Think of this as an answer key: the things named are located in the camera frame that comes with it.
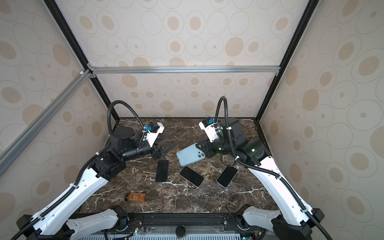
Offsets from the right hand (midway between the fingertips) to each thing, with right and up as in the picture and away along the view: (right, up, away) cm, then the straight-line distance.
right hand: (198, 145), depth 64 cm
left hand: (-10, +2, -3) cm, 11 cm away
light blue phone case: (-4, -5, +2) cm, 6 cm away
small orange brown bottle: (-33, -29, +14) cm, 46 cm away
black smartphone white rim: (+18, -21, +27) cm, 39 cm away
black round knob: (-8, -37, 0) cm, 38 cm away
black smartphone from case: (-22, -19, +29) cm, 41 cm away
